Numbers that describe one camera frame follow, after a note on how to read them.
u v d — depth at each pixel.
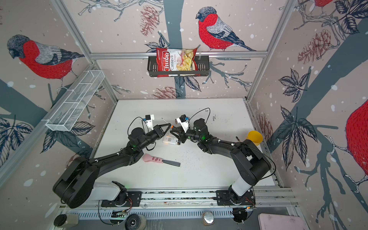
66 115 0.71
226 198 0.73
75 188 0.42
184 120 0.73
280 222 0.66
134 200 0.73
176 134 0.78
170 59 0.87
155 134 0.72
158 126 0.73
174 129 0.78
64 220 0.61
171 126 0.78
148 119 0.75
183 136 0.73
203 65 0.95
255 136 0.86
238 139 0.97
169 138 0.95
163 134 0.74
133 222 0.58
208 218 0.60
